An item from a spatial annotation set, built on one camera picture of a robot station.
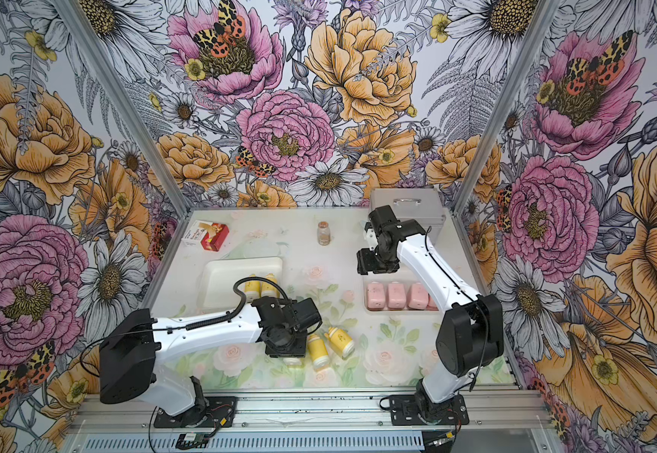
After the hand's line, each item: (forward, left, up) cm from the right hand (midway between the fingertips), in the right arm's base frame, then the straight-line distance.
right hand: (368, 274), depth 83 cm
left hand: (-19, +22, -10) cm, 31 cm away
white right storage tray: (+5, -15, -12) cm, 20 cm away
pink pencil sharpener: (-2, -2, -9) cm, 10 cm away
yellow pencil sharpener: (-20, +22, -10) cm, 32 cm away
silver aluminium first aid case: (+29, -22, 0) cm, 36 cm away
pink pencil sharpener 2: (-2, -9, -9) cm, 13 cm away
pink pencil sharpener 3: (-3, -16, -9) cm, 18 cm away
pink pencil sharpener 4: (-5, -19, -9) cm, 21 cm away
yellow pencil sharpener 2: (-19, +15, -7) cm, 25 cm away
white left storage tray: (+12, +52, -17) cm, 56 cm away
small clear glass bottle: (+25, +14, -10) cm, 30 cm away
